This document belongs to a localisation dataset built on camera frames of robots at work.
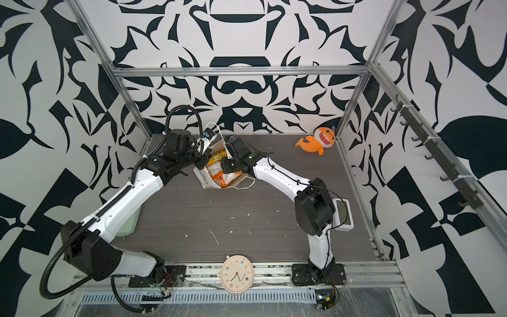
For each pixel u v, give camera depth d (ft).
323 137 3.55
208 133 2.18
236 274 2.39
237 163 2.16
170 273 2.43
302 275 2.44
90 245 1.28
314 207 1.62
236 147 2.18
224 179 2.72
